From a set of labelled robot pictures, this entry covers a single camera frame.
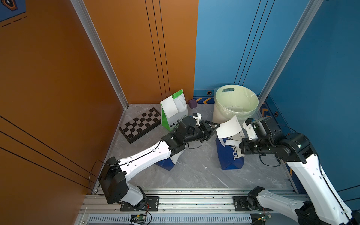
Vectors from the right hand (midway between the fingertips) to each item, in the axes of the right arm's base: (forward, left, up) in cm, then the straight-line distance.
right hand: (239, 145), depth 64 cm
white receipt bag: (+10, +2, 0) cm, 10 cm away
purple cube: (+53, +19, -23) cm, 61 cm away
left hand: (+8, +8, +5) cm, 12 cm away
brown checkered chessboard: (+26, +63, -24) cm, 72 cm away
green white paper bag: (+38, +29, -7) cm, 48 cm away
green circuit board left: (-25, +49, -30) cm, 63 cm away
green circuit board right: (-25, -15, -29) cm, 41 cm away
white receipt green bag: (+31, +36, -5) cm, 47 cm away
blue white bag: (-2, +34, -16) cm, 38 cm away
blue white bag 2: (-2, +4, -5) cm, 7 cm away
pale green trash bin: (+42, -7, -11) cm, 44 cm away
